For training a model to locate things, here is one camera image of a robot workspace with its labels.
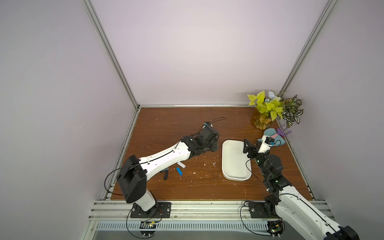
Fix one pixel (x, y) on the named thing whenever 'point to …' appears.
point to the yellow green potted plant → (267, 109)
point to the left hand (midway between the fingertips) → (218, 142)
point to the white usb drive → (181, 165)
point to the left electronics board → (147, 228)
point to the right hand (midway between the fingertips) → (252, 138)
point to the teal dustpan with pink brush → (272, 132)
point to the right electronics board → (275, 227)
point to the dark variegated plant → (291, 110)
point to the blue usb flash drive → (180, 173)
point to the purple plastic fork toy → (280, 132)
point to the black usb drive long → (166, 175)
